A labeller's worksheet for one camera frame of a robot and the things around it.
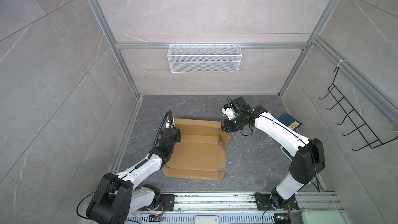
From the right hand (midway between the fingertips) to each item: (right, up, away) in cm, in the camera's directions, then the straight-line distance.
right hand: (223, 127), depth 83 cm
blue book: (+49, 0, +18) cm, 53 cm away
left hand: (-28, +2, +3) cm, 29 cm away
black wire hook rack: (+55, -2, -25) cm, 60 cm away
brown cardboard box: (-13, -17, +9) cm, 23 cm away
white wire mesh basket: (-10, +44, +17) cm, 48 cm away
